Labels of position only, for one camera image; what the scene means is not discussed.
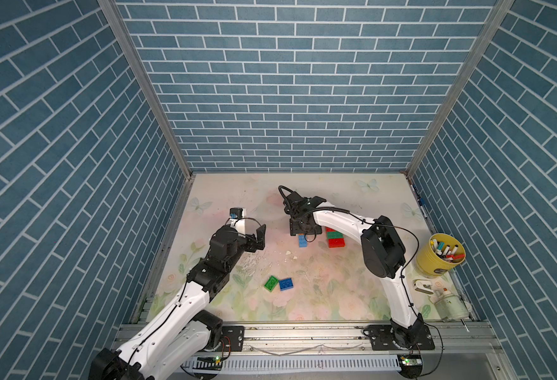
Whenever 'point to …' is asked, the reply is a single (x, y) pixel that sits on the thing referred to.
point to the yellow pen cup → (442, 252)
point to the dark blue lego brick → (286, 284)
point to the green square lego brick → (270, 283)
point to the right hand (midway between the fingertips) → (301, 231)
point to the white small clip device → (423, 286)
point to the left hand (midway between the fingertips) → (259, 225)
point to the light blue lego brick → (301, 240)
